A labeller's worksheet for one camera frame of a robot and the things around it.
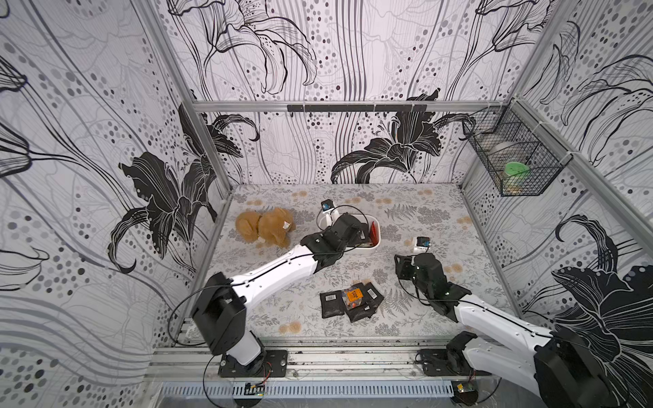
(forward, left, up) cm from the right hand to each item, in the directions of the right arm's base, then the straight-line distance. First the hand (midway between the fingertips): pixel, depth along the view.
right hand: (401, 255), depth 87 cm
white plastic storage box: (+17, +9, -3) cm, 19 cm away
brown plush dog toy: (+11, +46, +2) cm, 47 cm away
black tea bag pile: (-15, +24, -8) cm, 29 cm away
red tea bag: (+11, +8, -3) cm, 14 cm away
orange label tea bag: (-12, +17, -6) cm, 22 cm away
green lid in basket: (+18, -35, +23) cm, 45 cm away
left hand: (+4, +18, +10) cm, 20 cm away
